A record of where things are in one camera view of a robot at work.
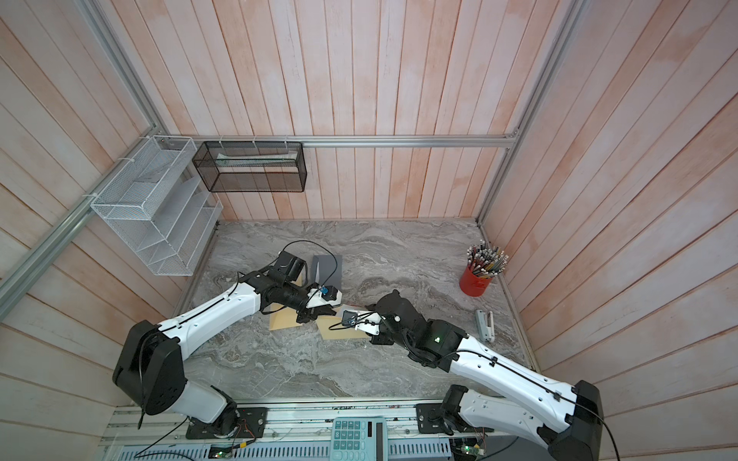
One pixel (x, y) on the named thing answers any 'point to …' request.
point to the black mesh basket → (252, 166)
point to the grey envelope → (324, 266)
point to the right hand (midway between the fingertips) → (369, 306)
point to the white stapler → (485, 325)
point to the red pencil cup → (473, 284)
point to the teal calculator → (359, 438)
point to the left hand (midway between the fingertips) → (332, 313)
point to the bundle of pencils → (485, 262)
